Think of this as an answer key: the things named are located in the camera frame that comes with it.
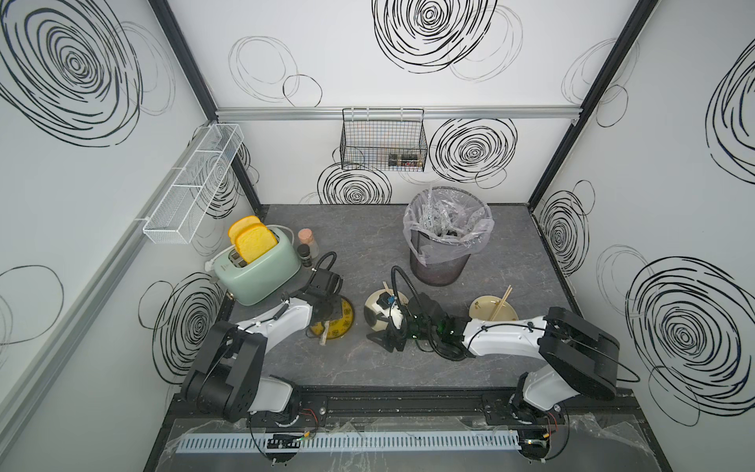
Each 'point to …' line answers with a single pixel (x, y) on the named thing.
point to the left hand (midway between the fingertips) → (331, 308)
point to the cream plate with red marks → (484, 307)
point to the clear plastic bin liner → (445, 223)
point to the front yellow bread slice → (255, 240)
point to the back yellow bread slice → (239, 224)
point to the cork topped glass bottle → (306, 236)
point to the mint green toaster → (247, 283)
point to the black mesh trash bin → (442, 274)
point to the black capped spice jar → (304, 251)
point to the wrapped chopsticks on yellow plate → (322, 340)
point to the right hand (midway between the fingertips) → (372, 328)
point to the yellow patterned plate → (338, 327)
